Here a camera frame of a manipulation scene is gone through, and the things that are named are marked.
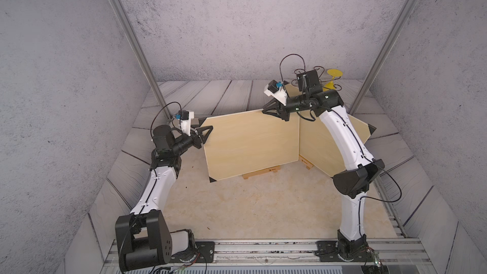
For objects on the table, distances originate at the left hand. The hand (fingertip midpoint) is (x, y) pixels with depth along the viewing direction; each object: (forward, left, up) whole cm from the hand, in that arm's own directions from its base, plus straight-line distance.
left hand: (211, 127), depth 77 cm
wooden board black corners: (-4, -12, -6) cm, 14 cm away
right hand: (+2, -21, +8) cm, 22 cm away
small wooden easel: (-3, -44, -24) cm, 50 cm away
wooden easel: (-6, -27, -24) cm, 36 cm away
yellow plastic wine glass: (+25, -55, +2) cm, 61 cm away
